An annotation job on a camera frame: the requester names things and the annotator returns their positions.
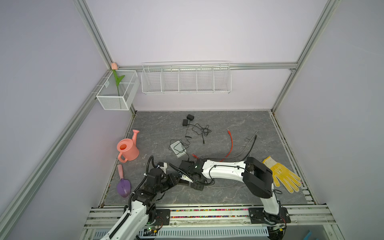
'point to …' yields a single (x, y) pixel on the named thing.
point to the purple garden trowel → (123, 185)
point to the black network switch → (197, 186)
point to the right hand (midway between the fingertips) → (198, 182)
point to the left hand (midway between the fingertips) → (180, 178)
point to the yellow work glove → (291, 180)
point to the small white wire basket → (118, 90)
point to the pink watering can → (128, 149)
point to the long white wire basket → (186, 77)
